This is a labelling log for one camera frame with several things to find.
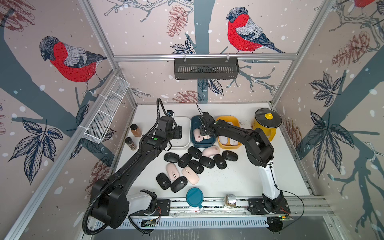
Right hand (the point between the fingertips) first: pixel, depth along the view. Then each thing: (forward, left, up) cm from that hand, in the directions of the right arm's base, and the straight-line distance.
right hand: (205, 128), depth 101 cm
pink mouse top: (-17, -4, -2) cm, 17 cm away
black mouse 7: (-19, -16, -2) cm, 25 cm away
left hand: (-10, +16, +17) cm, 25 cm away
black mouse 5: (-24, -1, -2) cm, 24 cm away
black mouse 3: (-23, +12, -2) cm, 26 cm away
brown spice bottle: (-7, +45, +5) cm, 46 cm away
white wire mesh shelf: (-7, +62, +16) cm, 64 cm away
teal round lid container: (-44, +5, +4) cm, 45 cm away
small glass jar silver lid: (-46, -12, +7) cm, 48 cm away
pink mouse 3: (-31, +18, -1) cm, 36 cm away
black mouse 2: (-18, +6, -1) cm, 19 cm away
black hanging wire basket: (+34, 0, +25) cm, 43 cm away
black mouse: (-22, +20, -2) cm, 30 cm away
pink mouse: (-7, -1, -1) cm, 7 cm away
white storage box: (-10, +14, -3) cm, 17 cm away
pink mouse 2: (-7, +4, -1) cm, 9 cm away
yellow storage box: (+6, -22, 0) cm, 23 cm away
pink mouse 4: (-32, +8, -3) cm, 33 cm away
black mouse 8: (-37, +14, -2) cm, 40 cm away
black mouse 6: (-23, -9, -2) cm, 25 cm away
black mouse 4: (-27, +5, -1) cm, 27 cm away
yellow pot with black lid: (+2, -41, +8) cm, 41 cm away
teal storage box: (-11, 0, -2) cm, 12 cm away
